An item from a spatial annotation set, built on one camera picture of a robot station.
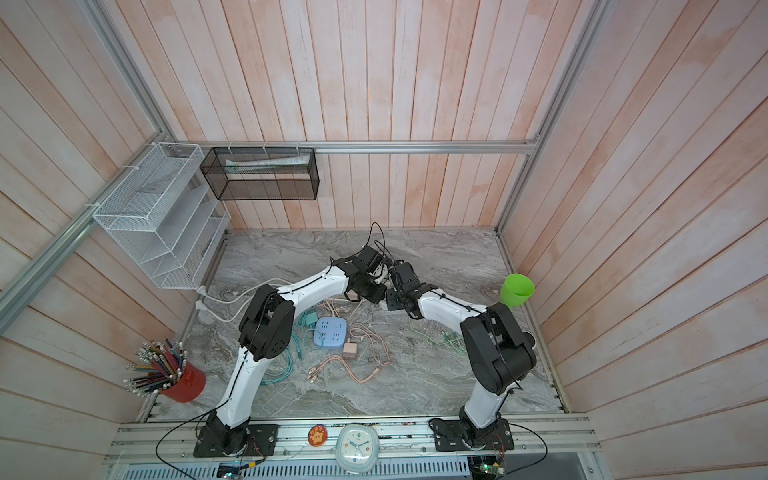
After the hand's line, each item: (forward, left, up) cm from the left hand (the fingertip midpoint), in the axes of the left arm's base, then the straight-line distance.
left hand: (381, 300), depth 97 cm
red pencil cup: (-29, +50, +7) cm, 58 cm away
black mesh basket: (+39, +43, +22) cm, 62 cm away
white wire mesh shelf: (+7, +57, +30) cm, 65 cm away
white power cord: (-1, +60, -2) cm, 60 cm away
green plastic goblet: (-4, -38, +13) cm, 41 cm away
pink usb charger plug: (-16, +9, -2) cm, 19 cm away
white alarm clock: (-41, +6, 0) cm, 42 cm away
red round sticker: (-38, +16, -3) cm, 42 cm away
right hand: (+1, -4, +2) cm, 5 cm away
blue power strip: (-12, +15, +1) cm, 20 cm away
